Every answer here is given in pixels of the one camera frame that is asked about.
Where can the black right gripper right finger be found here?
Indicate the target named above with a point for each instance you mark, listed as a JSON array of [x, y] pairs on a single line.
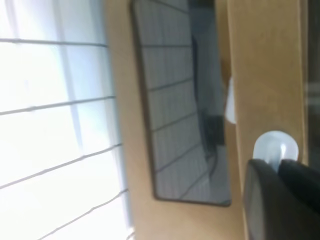
[[302, 190]]

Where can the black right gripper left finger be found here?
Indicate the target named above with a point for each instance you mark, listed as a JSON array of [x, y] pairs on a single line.
[[271, 211]]

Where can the white box handle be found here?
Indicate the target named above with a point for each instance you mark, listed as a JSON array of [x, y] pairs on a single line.
[[275, 146], [230, 113]]

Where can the brown cardboard shoebox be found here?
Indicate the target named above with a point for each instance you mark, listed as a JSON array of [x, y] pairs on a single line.
[[181, 157], [275, 61]]

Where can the white grid tablecloth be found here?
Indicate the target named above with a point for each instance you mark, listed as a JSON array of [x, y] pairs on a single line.
[[62, 173]]

